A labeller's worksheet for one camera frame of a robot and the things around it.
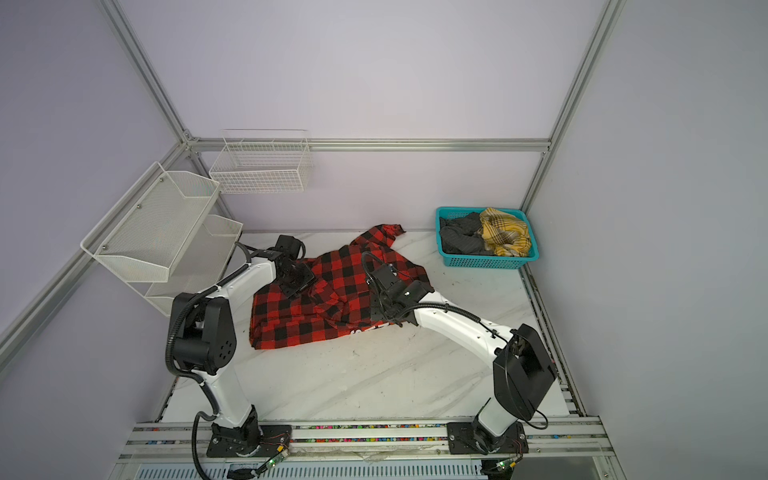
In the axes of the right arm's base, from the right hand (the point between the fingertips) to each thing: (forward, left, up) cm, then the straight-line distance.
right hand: (375, 307), depth 83 cm
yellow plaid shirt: (+32, -44, -3) cm, 55 cm away
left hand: (+11, +22, -5) cm, 25 cm away
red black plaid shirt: (+6, +14, -11) cm, 19 cm away
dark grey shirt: (+34, -30, -5) cm, 46 cm away
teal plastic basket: (+24, -35, -8) cm, 43 cm away
